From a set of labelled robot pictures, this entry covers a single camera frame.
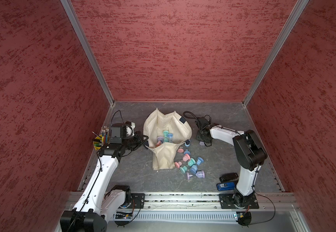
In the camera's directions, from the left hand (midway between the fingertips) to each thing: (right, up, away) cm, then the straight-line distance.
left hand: (148, 140), depth 77 cm
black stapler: (+45, -21, +1) cm, 49 cm away
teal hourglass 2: (+25, -15, +9) cm, 31 cm away
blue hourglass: (+12, 0, +19) cm, 22 cm away
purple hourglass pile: (+5, -2, +18) cm, 19 cm away
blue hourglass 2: (+26, -18, +5) cm, 32 cm away
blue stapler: (+42, -25, -1) cm, 49 cm away
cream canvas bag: (+2, +8, +12) cm, 15 cm away
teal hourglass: (+8, +1, +23) cm, 24 cm away
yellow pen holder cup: (-31, -2, +9) cm, 33 cm away
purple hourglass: (+29, -20, +4) cm, 36 cm away
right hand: (+34, -4, +22) cm, 41 cm away
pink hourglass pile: (+16, -16, +7) cm, 24 cm away
